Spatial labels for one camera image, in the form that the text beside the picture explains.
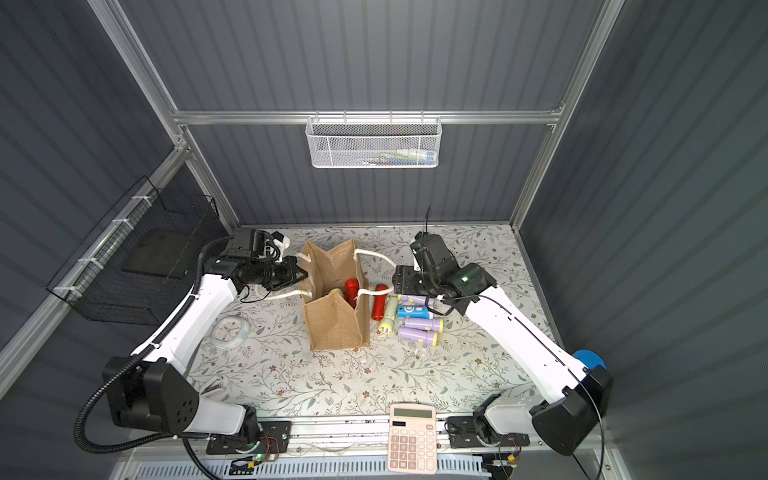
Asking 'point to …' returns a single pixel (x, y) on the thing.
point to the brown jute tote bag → (335, 306)
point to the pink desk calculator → (412, 442)
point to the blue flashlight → (414, 312)
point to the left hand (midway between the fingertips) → (309, 275)
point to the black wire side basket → (141, 262)
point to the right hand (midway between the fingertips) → (406, 278)
